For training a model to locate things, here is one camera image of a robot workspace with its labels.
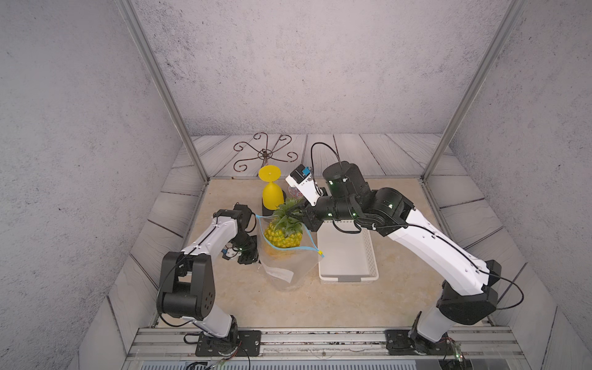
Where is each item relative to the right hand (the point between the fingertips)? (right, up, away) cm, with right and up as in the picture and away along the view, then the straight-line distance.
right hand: (290, 211), depth 59 cm
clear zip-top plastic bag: (-1, -12, +7) cm, 14 cm away
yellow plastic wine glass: (-7, +4, +23) cm, 24 cm away
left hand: (-8, -18, +26) cm, 33 cm away
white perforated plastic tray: (+21, -19, +35) cm, 45 cm away
